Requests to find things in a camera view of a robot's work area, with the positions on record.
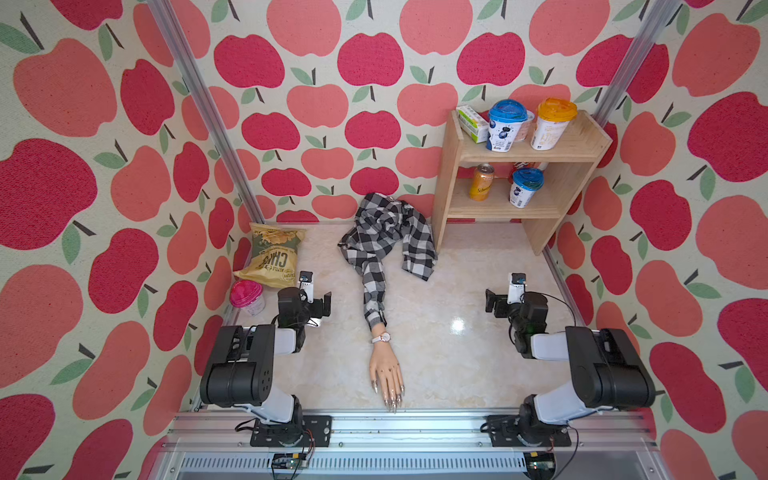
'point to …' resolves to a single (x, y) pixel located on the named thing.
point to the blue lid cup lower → (526, 181)
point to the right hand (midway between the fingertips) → (506, 295)
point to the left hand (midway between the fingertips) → (317, 293)
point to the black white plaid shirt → (380, 222)
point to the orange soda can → (482, 182)
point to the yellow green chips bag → (274, 256)
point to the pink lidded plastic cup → (248, 295)
